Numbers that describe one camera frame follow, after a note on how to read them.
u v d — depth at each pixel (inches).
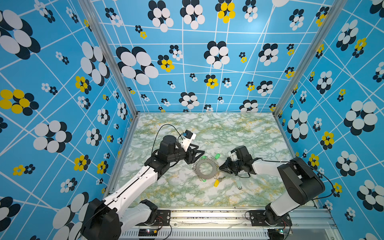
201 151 27.7
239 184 33.2
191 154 26.0
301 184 18.0
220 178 34.1
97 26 29.6
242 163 28.5
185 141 25.8
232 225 28.5
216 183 33.4
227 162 32.5
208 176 34.2
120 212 16.1
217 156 37.8
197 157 27.3
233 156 34.0
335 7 26.9
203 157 37.6
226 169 32.3
